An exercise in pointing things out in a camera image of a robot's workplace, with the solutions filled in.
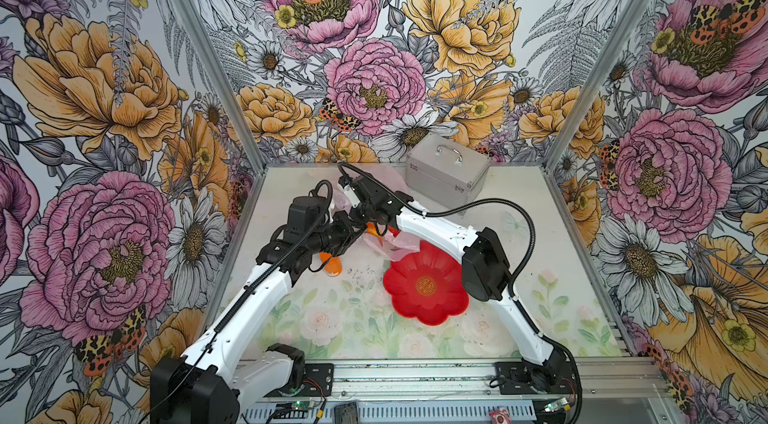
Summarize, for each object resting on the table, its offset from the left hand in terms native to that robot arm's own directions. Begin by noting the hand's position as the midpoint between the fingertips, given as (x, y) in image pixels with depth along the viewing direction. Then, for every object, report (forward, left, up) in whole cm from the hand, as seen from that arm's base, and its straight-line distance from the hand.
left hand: (368, 234), depth 76 cm
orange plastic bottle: (0, +11, -17) cm, 20 cm away
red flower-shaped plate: (-5, -16, -21) cm, 27 cm away
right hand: (+13, +6, -11) cm, 18 cm away
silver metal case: (+28, -25, -7) cm, 38 cm away
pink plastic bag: (+3, -8, -12) cm, 15 cm away
